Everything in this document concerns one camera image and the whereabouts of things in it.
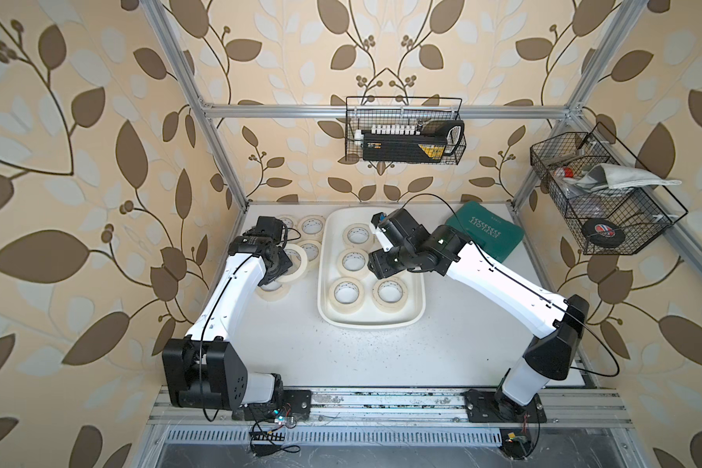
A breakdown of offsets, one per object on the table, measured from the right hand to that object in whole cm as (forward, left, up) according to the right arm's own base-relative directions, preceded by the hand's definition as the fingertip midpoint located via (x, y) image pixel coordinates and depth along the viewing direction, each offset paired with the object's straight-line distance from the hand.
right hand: (377, 261), depth 76 cm
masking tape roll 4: (-1, +25, -5) cm, 25 cm away
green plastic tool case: (+22, -45, -19) cm, 54 cm away
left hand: (+3, +28, -5) cm, 28 cm away
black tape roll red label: (+2, -57, +7) cm, 57 cm away
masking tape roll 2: (+32, +24, -22) cm, 46 cm away
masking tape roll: (+34, +33, -19) cm, 51 cm away
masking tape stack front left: (+2, +10, -22) cm, 25 cm away
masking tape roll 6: (+1, -5, -22) cm, 22 cm away
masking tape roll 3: (+21, +22, -21) cm, 37 cm away
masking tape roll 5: (+3, +33, -21) cm, 39 cm away
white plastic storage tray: (-4, +3, -25) cm, 25 cm away
